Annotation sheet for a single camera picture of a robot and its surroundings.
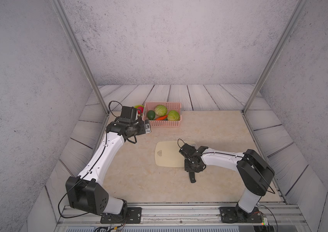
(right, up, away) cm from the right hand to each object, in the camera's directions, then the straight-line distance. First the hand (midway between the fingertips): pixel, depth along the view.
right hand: (189, 169), depth 88 cm
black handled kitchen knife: (+1, -3, -4) cm, 5 cm away
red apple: (-34, +38, +25) cm, 57 cm away
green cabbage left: (-19, +37, +25) cm, 49 cm away
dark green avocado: (-26, +34, +26) cm, 50 cm away
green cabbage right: (-9, +33, +19) cm, 40 cm away
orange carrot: (-17, +31, +25) cm, 44 cm away
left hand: (-25, +26, -8) cm, 37 cm away
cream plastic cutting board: (-13, +8, +8) cm, 17 cm away
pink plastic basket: (-12, +42, +31) cm, 54 cm away
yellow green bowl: (-37, +40, +25) cm, 61 cm away
